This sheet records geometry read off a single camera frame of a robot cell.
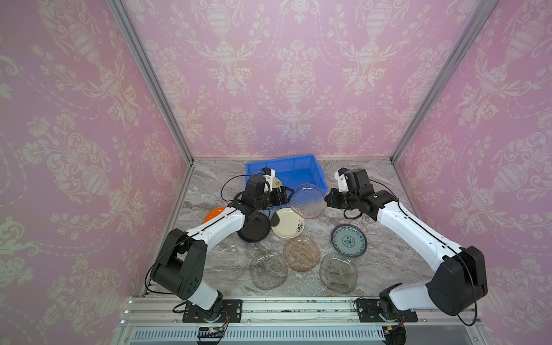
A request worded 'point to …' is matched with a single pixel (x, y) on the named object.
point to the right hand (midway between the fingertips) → (325, 197)
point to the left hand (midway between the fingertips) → (289, 194)
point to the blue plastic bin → (292, 170)
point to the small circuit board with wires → (209, 335)
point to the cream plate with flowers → (290, 225)
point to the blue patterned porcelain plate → (348, 240)
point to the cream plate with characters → (277, 183)
